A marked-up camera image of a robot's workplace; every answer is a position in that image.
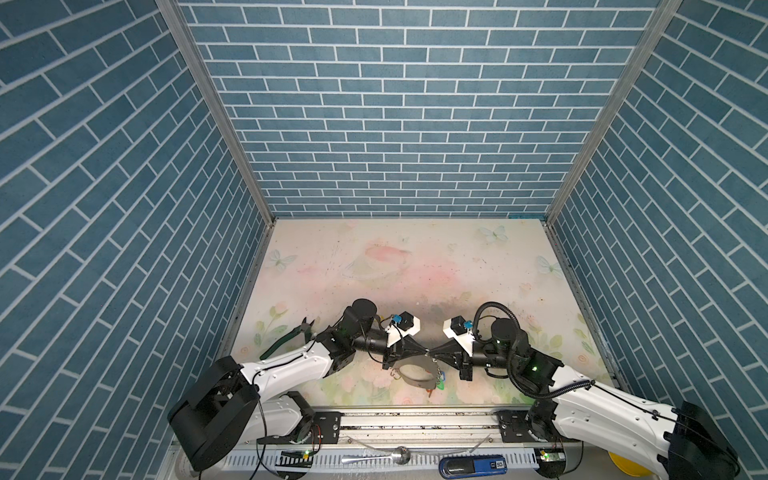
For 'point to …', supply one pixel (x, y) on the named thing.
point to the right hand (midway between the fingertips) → (429, 351)
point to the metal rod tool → (401, 455)
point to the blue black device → (472, 465)
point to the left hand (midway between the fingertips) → (422, 353)
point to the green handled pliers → (305, 327)
